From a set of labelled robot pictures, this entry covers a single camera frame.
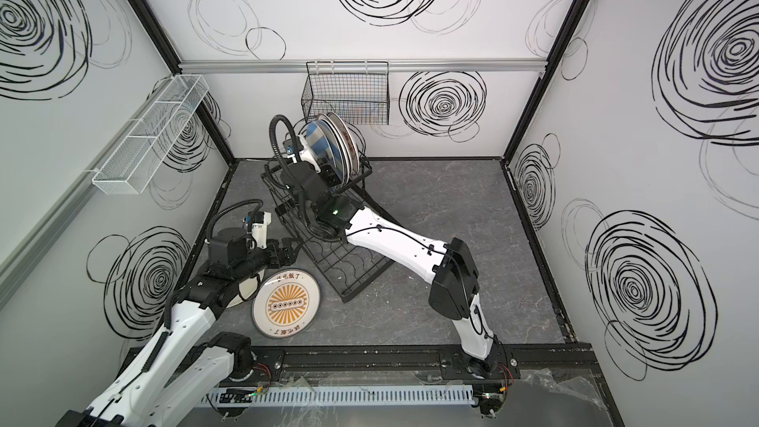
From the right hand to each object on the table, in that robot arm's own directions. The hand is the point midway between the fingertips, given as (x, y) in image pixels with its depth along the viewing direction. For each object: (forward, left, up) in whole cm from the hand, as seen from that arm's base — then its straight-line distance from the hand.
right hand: (323, 152), depth 73 cm
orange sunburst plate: (-26, +13, -35) cm, 45 cm away
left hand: (-15, +10, -19) cm, 26 cm away
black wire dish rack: (-15, -4, -36) cm, 39 cm away
